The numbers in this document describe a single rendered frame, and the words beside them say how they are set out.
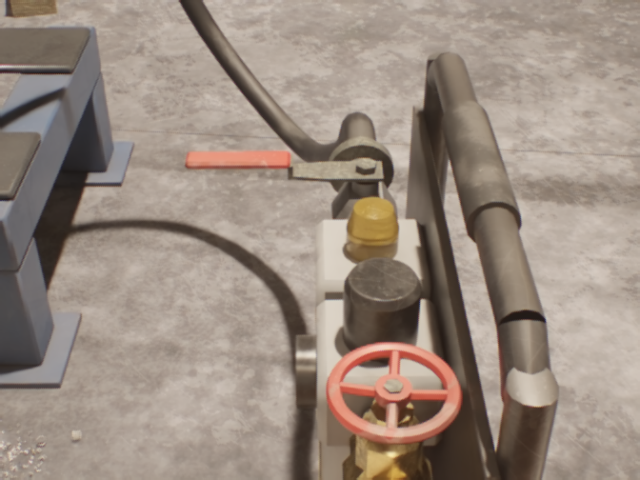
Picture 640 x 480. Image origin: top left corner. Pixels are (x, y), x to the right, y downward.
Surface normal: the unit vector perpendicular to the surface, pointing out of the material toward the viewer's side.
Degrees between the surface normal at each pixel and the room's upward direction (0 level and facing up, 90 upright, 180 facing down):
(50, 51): 0
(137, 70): 0
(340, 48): 0
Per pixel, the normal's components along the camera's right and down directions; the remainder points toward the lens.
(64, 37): 0.00, -0.81
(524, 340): -0.26, -0.37
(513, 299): -0.25, -0.77
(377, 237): 0.14, 0.32
